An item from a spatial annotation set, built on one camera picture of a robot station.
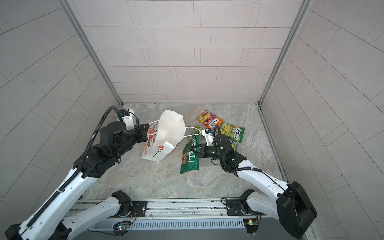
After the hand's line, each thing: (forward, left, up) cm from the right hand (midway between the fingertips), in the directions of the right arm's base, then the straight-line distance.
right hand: (191, 151), depth 73 cm
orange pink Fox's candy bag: (+30, -13, -13) cm, 35 cm away
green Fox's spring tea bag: (+19, -29, -15) cm, 38 cm away
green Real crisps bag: (-4, +1, -1) cm, 5 cm away
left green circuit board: (-26, +32, -13) cm, 43 cm away
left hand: (+6, +16, +16) cm, 23 cm away
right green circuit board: (-29, -26, -18) cm, 43 cm away
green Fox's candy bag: (+6, -6, +3) cm, 9 cm away
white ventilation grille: (-28, -8, -18) cm, 34 cm away
